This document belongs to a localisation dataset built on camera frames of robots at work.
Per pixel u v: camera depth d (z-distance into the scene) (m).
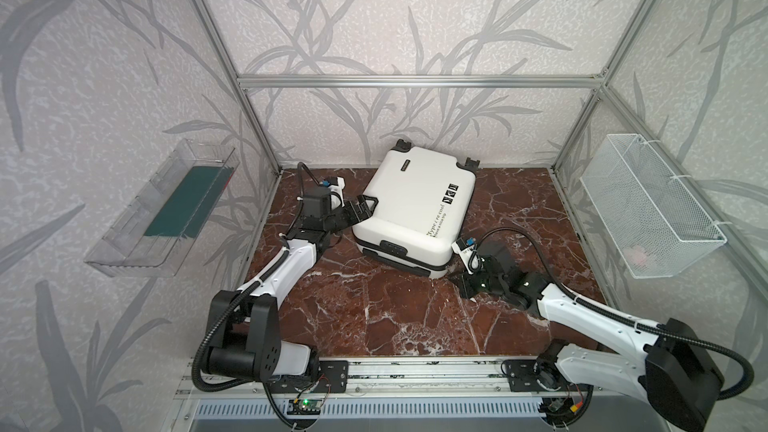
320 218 0.66
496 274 0.64
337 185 0.79
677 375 0.40
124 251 0.59
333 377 0.74
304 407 0.71
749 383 0.41
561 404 0.74
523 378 0.73
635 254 0.73
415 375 0.75
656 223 0.63
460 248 0.74
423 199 0.84
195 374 0.38
